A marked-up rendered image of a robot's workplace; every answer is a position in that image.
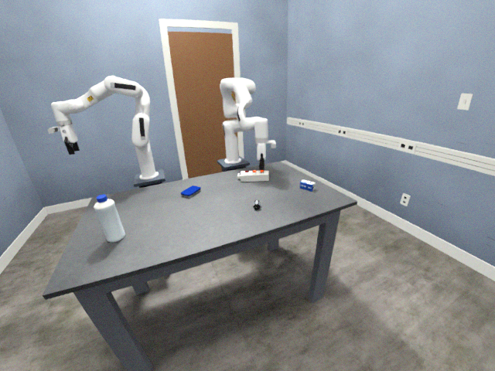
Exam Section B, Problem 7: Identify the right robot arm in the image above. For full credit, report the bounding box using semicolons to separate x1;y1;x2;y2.
47;76;159;180

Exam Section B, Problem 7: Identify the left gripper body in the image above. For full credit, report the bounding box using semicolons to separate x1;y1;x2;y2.
255;142;266;160

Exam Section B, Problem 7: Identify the white bottle with blue cap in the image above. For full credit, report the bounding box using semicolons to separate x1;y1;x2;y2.
94;195;125;243

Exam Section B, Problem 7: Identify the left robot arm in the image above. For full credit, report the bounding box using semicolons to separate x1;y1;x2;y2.
220;78;276;164

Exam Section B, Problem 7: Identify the white power strip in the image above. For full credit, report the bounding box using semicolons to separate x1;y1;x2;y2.
237;170;269;182

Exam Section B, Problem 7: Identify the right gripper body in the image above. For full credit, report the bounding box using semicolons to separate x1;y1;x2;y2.
60;125;78;143

